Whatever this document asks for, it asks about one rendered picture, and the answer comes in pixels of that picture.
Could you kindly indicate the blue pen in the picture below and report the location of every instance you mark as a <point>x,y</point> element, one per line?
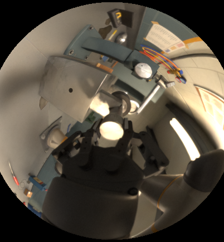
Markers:
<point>68,128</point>

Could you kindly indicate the dark box with yellow sign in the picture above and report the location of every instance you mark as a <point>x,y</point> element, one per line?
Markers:
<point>118,18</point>

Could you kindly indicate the grey plate cream holder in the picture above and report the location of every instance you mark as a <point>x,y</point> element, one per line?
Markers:
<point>54,136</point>

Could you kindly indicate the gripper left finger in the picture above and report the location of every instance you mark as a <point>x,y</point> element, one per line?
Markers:
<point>86,143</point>

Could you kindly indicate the silver bent lever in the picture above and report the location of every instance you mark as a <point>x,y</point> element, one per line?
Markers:
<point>149,96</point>

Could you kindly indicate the teal fixture base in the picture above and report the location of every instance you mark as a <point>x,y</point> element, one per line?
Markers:
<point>142,88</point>

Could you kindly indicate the red screwdriver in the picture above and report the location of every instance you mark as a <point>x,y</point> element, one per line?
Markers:
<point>14,176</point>

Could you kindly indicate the chrome ball knob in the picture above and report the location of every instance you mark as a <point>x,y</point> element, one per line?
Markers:
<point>121,37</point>

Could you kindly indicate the small orange box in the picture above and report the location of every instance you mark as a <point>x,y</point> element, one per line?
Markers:
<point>28,193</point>

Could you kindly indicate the orange ruler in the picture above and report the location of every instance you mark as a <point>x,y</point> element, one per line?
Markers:
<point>104,68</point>

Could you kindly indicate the red and blue gauge set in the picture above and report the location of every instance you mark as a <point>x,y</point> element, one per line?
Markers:
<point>181,79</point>

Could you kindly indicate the taped white paper sheet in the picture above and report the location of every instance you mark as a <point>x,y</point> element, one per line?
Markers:
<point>164,37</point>

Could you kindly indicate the blue flat box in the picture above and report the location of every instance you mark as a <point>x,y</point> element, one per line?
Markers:
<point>34,209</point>

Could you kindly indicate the grey steel compressor block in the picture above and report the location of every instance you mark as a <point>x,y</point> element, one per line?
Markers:
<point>72,87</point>

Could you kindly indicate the blue open box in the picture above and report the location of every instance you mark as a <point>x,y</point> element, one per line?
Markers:
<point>36,181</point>

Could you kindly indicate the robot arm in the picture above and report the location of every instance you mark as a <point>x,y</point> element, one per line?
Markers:
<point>189,191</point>

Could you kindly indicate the white dial indicator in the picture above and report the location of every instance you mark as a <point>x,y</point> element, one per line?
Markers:
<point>143,70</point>

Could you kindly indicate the green small block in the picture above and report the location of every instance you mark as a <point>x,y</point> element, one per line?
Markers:
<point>90,117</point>

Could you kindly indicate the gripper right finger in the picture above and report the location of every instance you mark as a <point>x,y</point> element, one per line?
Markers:
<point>151,151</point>

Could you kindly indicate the long ceiling light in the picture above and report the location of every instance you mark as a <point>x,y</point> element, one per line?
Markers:
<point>183,138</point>

